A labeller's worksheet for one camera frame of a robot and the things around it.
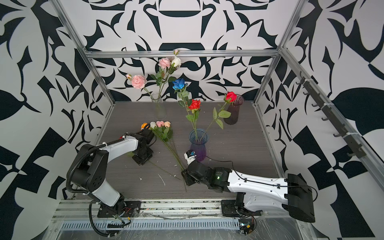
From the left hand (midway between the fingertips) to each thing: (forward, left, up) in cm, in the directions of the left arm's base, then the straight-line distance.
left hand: (149, 157), depth 91 cm
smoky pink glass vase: (+23, -52, +15) cm, 59 cm away
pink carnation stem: (+26, +2, +35) cm, 44 cm away
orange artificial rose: (+20, +6, +4) cm, 21 cm away
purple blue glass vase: (+2, -29, +16) cm, 33 cm away
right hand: (-14, -21, +10) cm, 27 cm away
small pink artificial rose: (+23, -4, +3) cm, 23 cm away
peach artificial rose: (+22, -9, +3) cm, 24 cm away
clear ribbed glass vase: (+33, -4, +5) cm, 33 cm away
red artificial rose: (+12, -27, +31) cm, 43 cm away
